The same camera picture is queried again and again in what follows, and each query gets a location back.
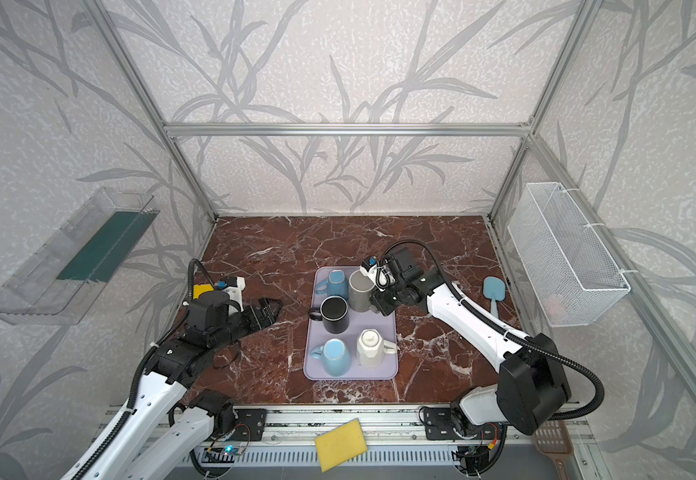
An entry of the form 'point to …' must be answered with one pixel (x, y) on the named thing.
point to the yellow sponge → (341, 445)
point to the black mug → (334, 313)
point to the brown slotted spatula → (552, 439)
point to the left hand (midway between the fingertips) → (277, 299)
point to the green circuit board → (220, 454)
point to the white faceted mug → (371, 347)
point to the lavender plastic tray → (350, 327)
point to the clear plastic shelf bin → (58, 285)
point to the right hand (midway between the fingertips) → (374, 288)
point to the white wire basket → (574, 276)
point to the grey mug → (360, 288)
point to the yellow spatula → (201, 289)
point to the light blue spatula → (494, 289)
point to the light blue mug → (335, 357)
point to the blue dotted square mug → (336, 285)
